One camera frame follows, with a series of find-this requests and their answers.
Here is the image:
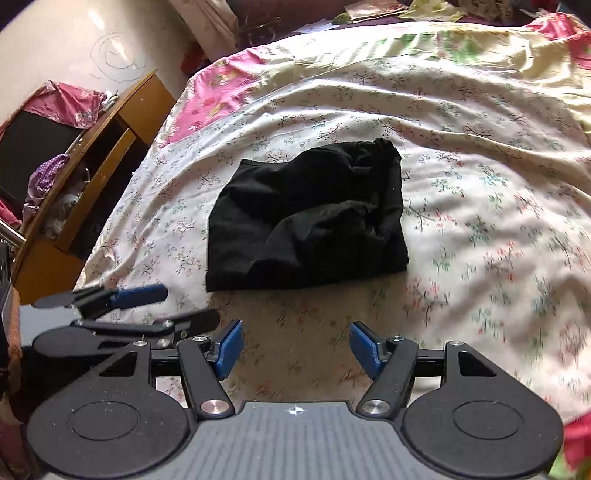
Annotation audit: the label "maroon bench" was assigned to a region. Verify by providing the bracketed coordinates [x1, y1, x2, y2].
[235, 0, 352, 38]

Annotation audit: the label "metal tube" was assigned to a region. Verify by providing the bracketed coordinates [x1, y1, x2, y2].
[0, 220, 25, 246]

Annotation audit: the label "pink floral cloth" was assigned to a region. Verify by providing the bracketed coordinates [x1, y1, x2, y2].
[22, 80, 108, 131]

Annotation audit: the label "grey cloth bundle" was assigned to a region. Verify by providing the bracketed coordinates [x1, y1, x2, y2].
[44, 166, 100, 241]

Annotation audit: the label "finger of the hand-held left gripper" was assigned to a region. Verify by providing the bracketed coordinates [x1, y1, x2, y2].
[32, 284, 169, 319]
[69, 309, 221, 348]

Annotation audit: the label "black pants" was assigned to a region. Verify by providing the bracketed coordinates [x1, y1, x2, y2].
[205, 137, 410, 293]

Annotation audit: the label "black monitor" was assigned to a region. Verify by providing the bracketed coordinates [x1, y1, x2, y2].
[0, 111, 85, 210]

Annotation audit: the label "beige curtain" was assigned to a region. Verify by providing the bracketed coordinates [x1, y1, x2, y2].
[168, 0, 241, 61]

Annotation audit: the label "scattered papers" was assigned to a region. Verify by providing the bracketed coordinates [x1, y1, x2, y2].
[342, 0, 409, 23]

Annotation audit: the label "pink flower print bedsheet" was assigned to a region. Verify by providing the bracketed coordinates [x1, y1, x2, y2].
[159, 11, 591, 480]

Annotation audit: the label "purple dotted cloth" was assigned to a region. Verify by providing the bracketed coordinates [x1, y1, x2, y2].
[23, 154, 71, 219]

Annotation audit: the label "wooden desk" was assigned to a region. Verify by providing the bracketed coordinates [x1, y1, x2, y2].
[9, 69, 177, 305]

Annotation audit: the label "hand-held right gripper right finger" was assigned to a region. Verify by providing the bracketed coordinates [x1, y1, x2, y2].
[349, 322, 497, 418]

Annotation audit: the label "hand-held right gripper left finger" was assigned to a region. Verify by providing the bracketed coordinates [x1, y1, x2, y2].
[97, 319, 245, 420]

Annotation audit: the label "green white bag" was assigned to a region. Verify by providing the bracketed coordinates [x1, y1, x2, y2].
[406, 0, 467, 23]

